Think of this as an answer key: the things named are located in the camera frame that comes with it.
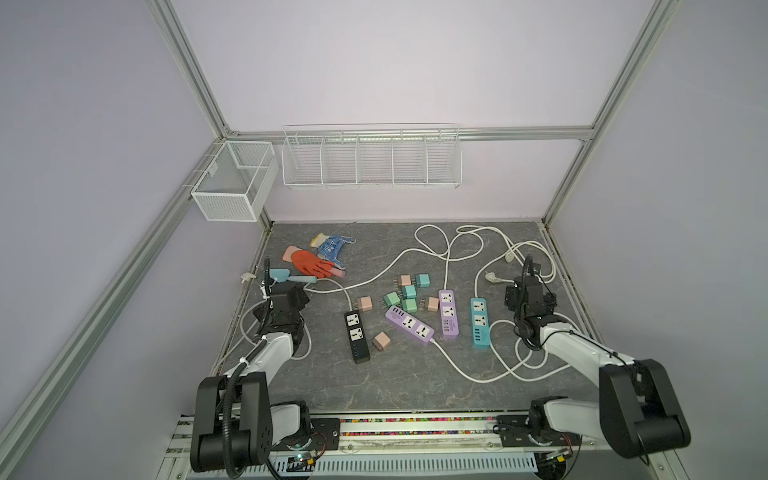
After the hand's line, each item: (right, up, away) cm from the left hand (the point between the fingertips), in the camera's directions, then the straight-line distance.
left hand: (281, 296), depth 88 cm
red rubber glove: (+4, +9, +17) cm, 19 cm away
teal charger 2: (+39, 0, +10) cm, 40 cm away
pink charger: (+30, -13, -1) cm, 33 cm away
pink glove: (-6, +12, +21) cm, 25 cm away
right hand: (+75, +1, 0) cm, 75 cm away
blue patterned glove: (+9, +14, +23) cm, 29 cm away
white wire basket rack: (+26, +45, +10) cm, 53 cm away
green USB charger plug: (+33, -2, +8) cm, 34 cm away
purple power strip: (+51, -6, +5) cm, 51 cm away
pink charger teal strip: (+25, -4, +8) cm, 26 cm away
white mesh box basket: (-20, +35, +11) cm, 42 cm away
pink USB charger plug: (+37, +3, +14) cm, 40 cm away
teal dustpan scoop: (-7, +5, +18) cm, 20 cm away
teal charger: (+43, +4, +12) cm, 45 cm away
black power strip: (+23, -12, -1) cm, 26 cm away
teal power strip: (+60, -9, +3) cm, 61 cm away
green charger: (+38, -4, +6) cm, 39 cm away
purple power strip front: (+38, -9, +3) cm, 39 cm away
